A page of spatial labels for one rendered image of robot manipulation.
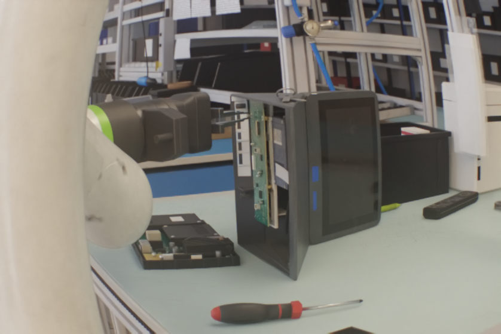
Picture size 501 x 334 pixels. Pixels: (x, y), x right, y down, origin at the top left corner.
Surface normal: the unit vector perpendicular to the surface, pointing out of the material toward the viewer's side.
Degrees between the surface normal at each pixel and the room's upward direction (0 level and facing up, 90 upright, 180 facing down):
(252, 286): 0
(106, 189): 104
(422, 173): 90
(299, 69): 90
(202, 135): 90
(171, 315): 0
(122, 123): 64
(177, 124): 90
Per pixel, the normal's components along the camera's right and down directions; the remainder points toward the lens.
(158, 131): -0.66, 0.14
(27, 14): 0.04, 0.12
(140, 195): 0.86, -0.09
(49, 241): 0.56, 0.00
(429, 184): 0.35, 0.11
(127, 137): 0.75, -0.01
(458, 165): -0.93, 0.10
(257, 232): -0.27, 0.14
